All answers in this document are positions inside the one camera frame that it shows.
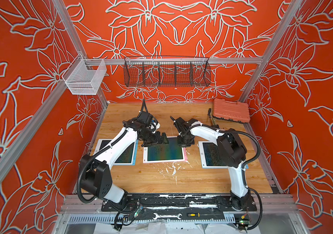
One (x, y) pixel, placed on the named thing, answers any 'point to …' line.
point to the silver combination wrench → (157, 216)
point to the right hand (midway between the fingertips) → (181, 144)
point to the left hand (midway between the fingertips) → (162, 142)
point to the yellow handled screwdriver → (190, 214)
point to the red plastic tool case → (236, 111)
